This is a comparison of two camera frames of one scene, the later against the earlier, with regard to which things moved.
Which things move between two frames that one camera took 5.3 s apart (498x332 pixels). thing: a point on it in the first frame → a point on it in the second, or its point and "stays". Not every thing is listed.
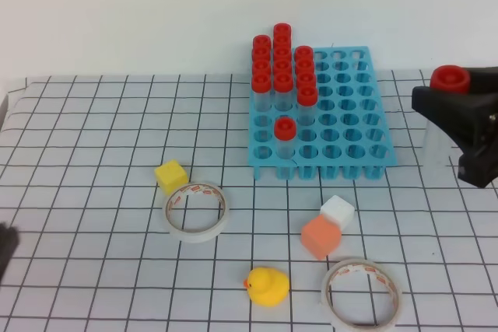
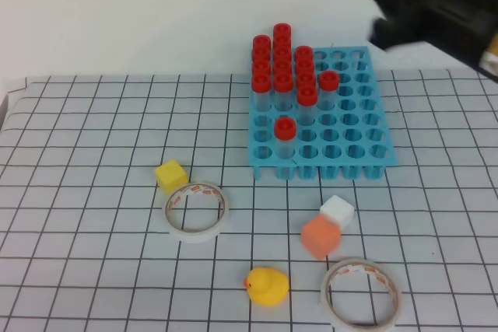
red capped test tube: x=441 y=152 → x=329 y=82
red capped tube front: x=285 y=132 stays
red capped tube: x=306 y=99 stays
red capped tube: x=261 y=44 stays
